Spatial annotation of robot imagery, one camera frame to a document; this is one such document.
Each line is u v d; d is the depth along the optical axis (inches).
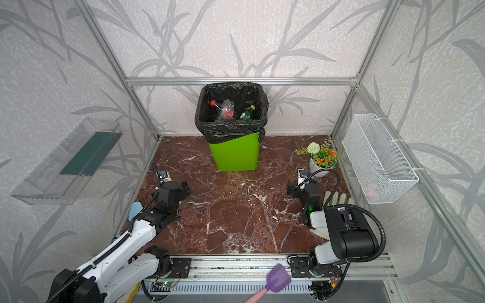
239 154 36.6
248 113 38.0
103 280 16.6
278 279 27.8
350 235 17.3
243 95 36.9
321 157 36.7
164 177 27.8
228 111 36.3
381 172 24.4
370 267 29.7
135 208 35.1
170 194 24.0
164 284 27.8
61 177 25.6
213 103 36.9
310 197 26.8
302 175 31.0
